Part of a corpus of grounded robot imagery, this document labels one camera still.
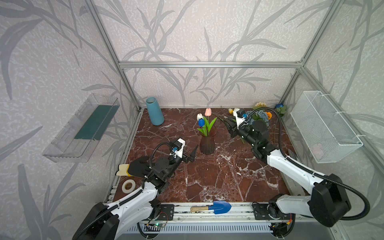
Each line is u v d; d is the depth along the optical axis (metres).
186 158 0.67
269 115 1.05
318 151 0.73
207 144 0.99
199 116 0.79
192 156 0.68
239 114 0.63
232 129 0.68
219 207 0.77
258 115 0.99
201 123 0.74
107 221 0.41
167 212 0.73
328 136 0.63
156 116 1.05
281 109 1.16
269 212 0.72
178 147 0.61
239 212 0.75
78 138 0.64
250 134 0.63
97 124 0.64
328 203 0.41
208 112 0.79
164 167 0.58
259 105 1.15
